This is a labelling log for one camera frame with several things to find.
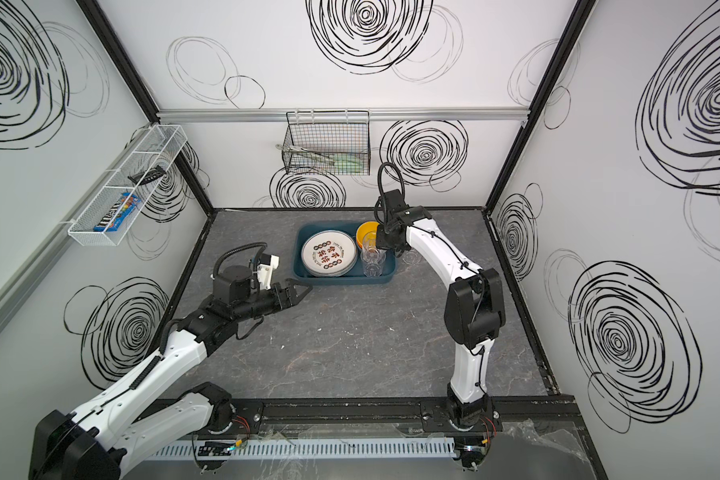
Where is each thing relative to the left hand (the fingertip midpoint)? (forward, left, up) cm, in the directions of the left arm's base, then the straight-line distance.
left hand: (307, 291), depth 75 cm
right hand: (+20, -19, -4) cm, 28 cm away
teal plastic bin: (+17, -10, -20) cm, 28 cm away
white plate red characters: (+24, -1, -17) cm, 29 cm away
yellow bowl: (+32, -13, -12) cm, 37 cm away
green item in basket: (+35, -9, +14) cm, 39 cm away
